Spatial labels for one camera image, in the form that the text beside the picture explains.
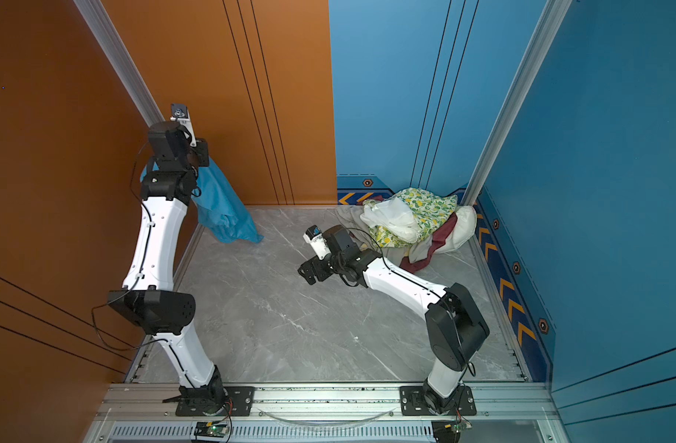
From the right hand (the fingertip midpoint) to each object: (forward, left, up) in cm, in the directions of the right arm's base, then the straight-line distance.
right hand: (309, 263), depth 83 cm
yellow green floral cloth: (+28, -43, -7) cm, 51 cm away
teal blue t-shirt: (+14, +27, +12) cm, 33 cm away
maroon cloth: (+20, -47, -9) cm, 52 cm away
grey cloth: (+31, -12, -12) cm, 35 cm away
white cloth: (+24, -29, -5) cm, 38 cm away
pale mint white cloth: (+28, -59, -11) cm, 66 cm away
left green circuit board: (-40, +25, -17) cm, 50 cm away
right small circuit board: (-40, -37, -18) cm, 57 cm away
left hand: (+19, +31, +33) cm, 49 cm away
